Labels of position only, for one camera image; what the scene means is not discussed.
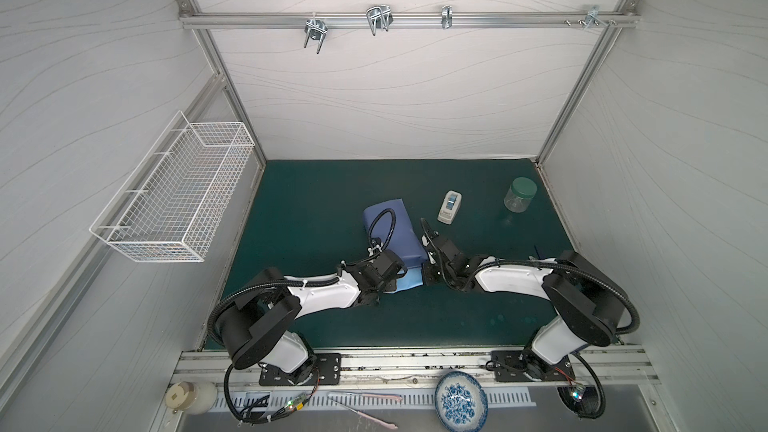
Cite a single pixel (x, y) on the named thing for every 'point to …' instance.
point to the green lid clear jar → (520, 194)
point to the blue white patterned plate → (460, 403)
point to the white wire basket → (168, 199)
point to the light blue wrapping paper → (388, 224)
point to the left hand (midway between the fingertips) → (392, 270)
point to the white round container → (192, 397)
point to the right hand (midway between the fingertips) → (427, 260)
